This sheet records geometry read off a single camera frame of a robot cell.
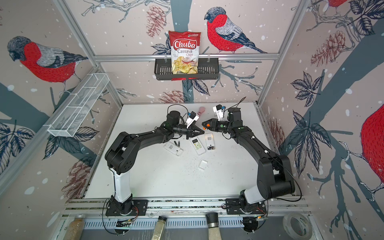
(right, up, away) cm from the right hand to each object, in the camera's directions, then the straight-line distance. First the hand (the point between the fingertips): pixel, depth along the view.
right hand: (201, 126), depth 82 cm
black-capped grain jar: (+5, -46, -17) cm, 49 cm away
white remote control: (-2, -13, +13) cm, 19 cm away
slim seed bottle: (-20, -45, -16) cm, 51 cm away
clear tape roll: (+46, -47, -12) cm, 67 cm away
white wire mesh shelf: (-65, +4, -11) cm, 66 cm away
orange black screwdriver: (+4, +1, -2) cm, 4 cm away
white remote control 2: (+6, -11, +16) cm, 20 cm away
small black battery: (-17, -13, +16) cm, 26 cm away
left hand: (+1, -4, 0) cm, 4 cm away
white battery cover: (+1, -23, +6) cm, 24 cm away
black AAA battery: (-15, -13, +16) cm, 25 cm away
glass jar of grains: (-57, -44, -17) cm, 74 cm away
